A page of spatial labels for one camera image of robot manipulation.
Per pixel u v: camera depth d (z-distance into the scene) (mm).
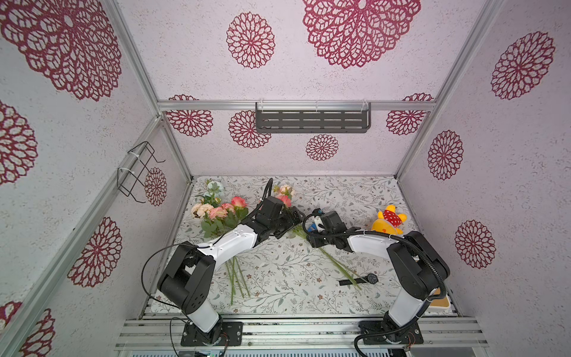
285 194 1086
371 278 855
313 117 957
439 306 742
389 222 952
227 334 732
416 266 475
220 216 968
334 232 735
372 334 659
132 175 754
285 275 875
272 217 689
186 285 445
